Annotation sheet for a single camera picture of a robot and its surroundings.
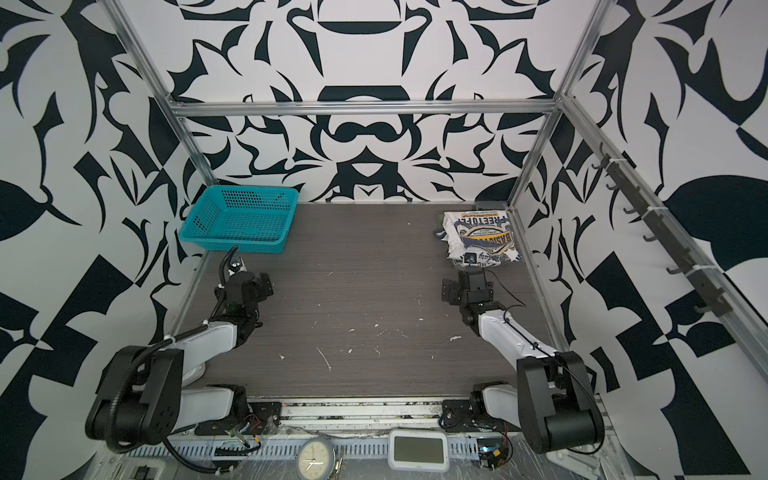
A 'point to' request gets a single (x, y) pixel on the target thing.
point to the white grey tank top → (486, 233)
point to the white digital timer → (415, 450)
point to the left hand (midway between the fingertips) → (241, 275)
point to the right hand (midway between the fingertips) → (464, 279)
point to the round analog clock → (314, 459)
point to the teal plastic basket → (252, 219)
